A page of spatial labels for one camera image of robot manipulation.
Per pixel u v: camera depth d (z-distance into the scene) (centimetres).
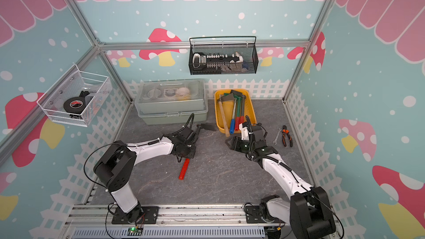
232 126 94
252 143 65
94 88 79
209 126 104
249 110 112
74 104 71
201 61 89
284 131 102
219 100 116
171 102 92
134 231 73
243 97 120
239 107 111
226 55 91
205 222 74
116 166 48
